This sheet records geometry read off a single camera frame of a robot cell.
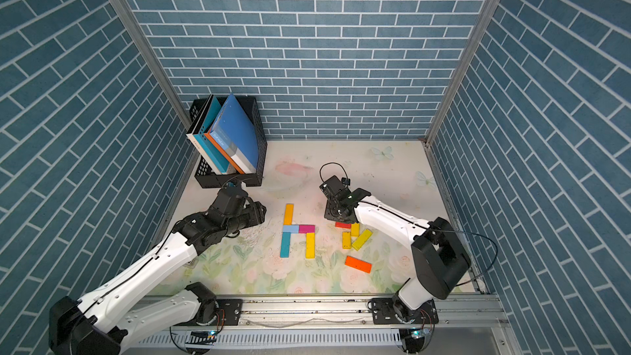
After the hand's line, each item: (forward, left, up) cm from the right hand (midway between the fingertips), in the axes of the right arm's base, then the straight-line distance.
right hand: (333, 214), depth 87 cm
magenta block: (-3, +11, -7) cm, 13 cm away
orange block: (-15, -10, -7) cm, 19 cm away
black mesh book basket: (+13, +54, -1) cm, 55 cm away
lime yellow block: (-5, -11, -7) cm, 14 cm away
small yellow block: (-6, -5, -7) cm, 11 cm away
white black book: (+15, +49, +23) cm, 57 cm away
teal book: (+14, +46, +19) cm, 51 cm away
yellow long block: (-10, +7, -7) cm, 14 cm away
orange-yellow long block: (+3, +18, -8) cm, 20 cm away
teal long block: (-10, +16, -7) cm, 20 cm away
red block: (-1, -3, -6) cm, 6 cm away
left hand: (-5, +21, +8) cm, 23 cm away
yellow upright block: (-2, -9, -7) cm, 11 cm away
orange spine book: (+14, +41, +13) cm, 45 cm away
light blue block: (-4, +15, -7) cm, 17 cm away
